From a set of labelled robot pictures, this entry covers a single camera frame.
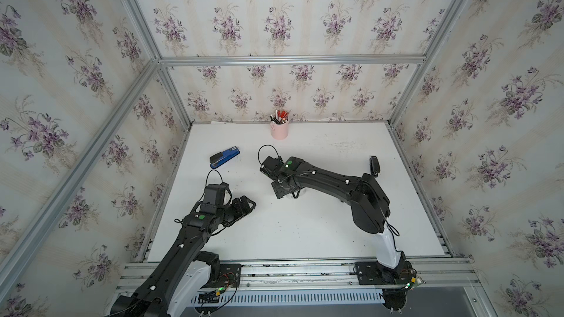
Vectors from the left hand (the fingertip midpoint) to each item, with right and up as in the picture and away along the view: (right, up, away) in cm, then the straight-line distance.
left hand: (252, 209), depth 81 cm
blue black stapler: (-19, +18, +21) cm, 33 cm away
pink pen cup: (+10, +31, +29) cm, 44 cm away
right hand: (+14, +6, +8) cm, 17 cm away
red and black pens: (+10, +38, +30) cm, 50 cm away
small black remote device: (+54, +14, +18) cm, 59 cm away
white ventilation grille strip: (+6, -26, -10) cm, 28 cm away
